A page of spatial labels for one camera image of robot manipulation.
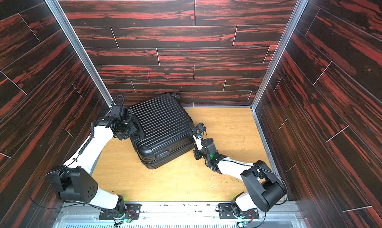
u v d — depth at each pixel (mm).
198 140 784
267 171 444
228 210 730
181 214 737
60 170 402
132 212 731
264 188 432
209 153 681
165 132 800
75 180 413
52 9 695
